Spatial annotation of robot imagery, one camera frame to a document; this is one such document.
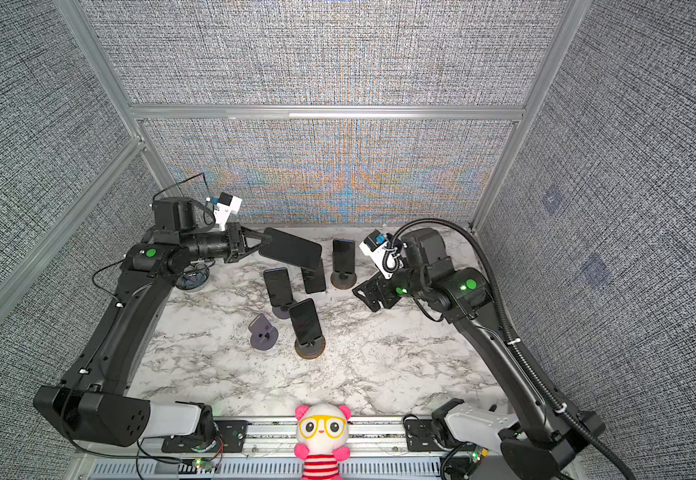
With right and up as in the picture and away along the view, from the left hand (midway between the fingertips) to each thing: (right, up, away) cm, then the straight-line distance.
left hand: (270, 239), depth 67 cm
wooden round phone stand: (+7, -32, +21) cm, 39 cm away
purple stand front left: (-7, -27, +19) cm, 34 cm away
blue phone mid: (-2, -12, +19) cm, 23 cm away
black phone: (+5, -2, +1) cm, 5 cm away
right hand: (+23, -8, +1) cm, 24 cm away
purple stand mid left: (-4, -22, +29) cm, 37 cm away
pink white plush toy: (+12, -44, +1) cm, 45 cm away
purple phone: (+7, -11, +28) cm, 31 cm away
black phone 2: (+16, -4, +44) cm, 47 cm away
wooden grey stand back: (+16, -12, +36) cm, 41 cm away
